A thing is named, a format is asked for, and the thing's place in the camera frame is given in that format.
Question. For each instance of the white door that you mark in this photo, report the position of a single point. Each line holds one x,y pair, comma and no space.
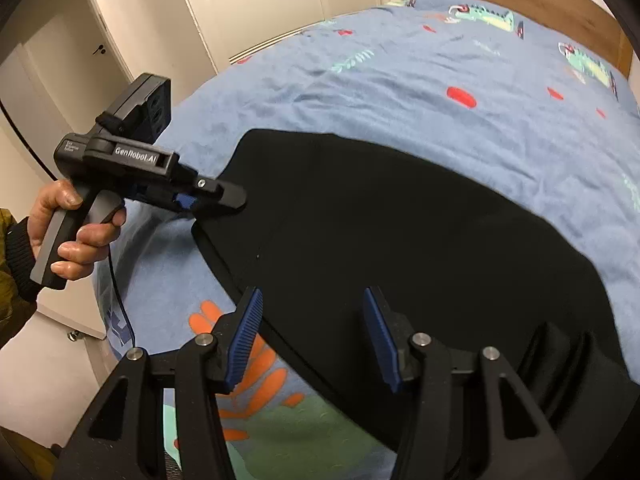
65,85

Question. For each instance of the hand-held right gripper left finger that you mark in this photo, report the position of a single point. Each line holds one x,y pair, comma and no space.
245,340

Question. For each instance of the blue printed blanket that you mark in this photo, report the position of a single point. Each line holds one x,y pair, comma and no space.
400,85

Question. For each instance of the person's left hand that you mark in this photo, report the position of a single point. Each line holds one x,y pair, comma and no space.
80,255

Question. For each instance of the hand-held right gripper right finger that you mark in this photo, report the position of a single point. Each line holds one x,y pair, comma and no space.
382,345

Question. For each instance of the person's left forearm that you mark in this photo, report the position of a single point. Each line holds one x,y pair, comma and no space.
17,260

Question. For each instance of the white wardrobe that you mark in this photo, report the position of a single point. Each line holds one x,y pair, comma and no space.
275,0

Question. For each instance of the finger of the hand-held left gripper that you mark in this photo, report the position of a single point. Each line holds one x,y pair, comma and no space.
227,194

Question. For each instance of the black pants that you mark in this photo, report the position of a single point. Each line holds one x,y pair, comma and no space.
375,220

